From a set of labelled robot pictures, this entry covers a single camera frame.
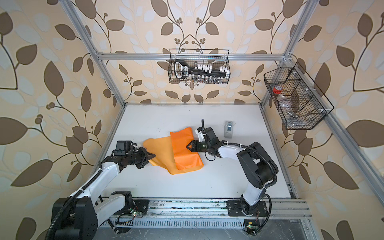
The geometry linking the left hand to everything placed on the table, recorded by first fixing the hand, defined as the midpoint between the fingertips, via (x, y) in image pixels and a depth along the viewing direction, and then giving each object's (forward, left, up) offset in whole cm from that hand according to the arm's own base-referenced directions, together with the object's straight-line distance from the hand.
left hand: (156, 153), depth 83 cm
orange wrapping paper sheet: (+5, -7, -9) cm, 12 cm away
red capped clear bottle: (+34, -70, +20) cm, 81 cm away
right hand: (+7, -19, -5) cm, 21 cm away
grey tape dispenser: (+23, -44, -6) cm, 50 cm away
